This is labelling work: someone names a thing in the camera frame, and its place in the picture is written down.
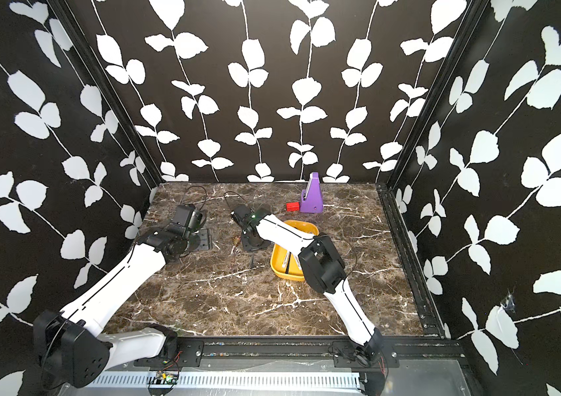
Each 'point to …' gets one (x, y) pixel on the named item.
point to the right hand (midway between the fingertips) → (250, 244)
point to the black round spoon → (252, 261)
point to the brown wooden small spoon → (237, 240)
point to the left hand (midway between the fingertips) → (203, 235)
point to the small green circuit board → (167, 377)
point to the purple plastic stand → (312, 200)
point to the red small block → (292, 206)
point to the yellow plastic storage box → (296, 272)
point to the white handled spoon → (286, 261)
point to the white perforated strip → (234, 379)
